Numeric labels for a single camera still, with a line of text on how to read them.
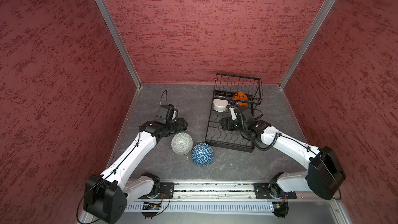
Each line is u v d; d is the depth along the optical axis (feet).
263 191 2.43
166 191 2.42
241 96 3.59
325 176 1.36
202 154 2.73
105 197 1.23
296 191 1.96
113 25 2.87
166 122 1.98
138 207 2.33
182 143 2.80
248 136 1.96
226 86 3.86
